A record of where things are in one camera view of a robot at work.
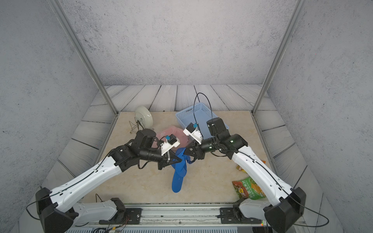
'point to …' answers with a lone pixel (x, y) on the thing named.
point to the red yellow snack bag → (237, 167)
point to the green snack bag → (248, 188)
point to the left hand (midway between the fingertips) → (181, 161)
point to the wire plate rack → (132, 125)
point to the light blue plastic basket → (198, 113)
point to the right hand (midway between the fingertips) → (185, 152)
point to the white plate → (144, 116)
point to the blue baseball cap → (180, 169)
